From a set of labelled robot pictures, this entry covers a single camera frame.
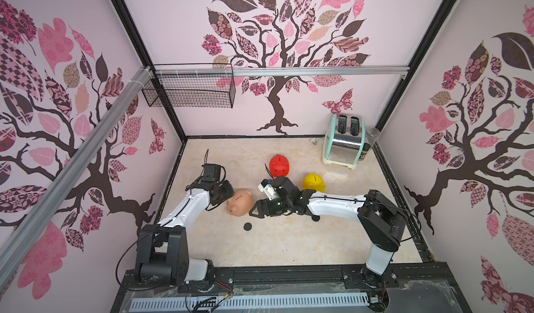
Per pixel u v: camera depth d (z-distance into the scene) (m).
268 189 0.78
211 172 0.69
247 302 0.70
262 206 0.74
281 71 0.95
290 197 0.67
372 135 1.03
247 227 0.88
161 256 0.42
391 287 0.72
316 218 0.88
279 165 0.97
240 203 0.85
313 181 0.90
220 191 0.78
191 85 0.95
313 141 1.17
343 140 0.96
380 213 0.53
